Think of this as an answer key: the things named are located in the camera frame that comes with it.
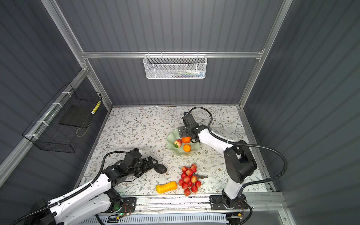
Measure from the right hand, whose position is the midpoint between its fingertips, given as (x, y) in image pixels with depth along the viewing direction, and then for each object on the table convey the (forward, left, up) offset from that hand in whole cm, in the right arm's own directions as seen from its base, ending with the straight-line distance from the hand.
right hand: (188, 129), depth 92 cm
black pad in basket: (-4, +60, +19) cm, 64 cm away
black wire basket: (-9, +66, +18) cm, 69 cm away
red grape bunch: (-31, 0, -6) cm, 32 cm away
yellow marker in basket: (+4, +54, +18) cm, 57 cm away
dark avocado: (-24, +17, -6) cm, 30 cm away
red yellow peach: (-7, +7, -7) cm, 12 cm away
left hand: (-23, +20, -4) cm, 31 cm away
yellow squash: (-34, +13, -7) cm, 37 cm away
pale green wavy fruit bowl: (-11, +6, -10) cm, 16 cm away
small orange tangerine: (-10, +1, -7) cm, 12 cm away
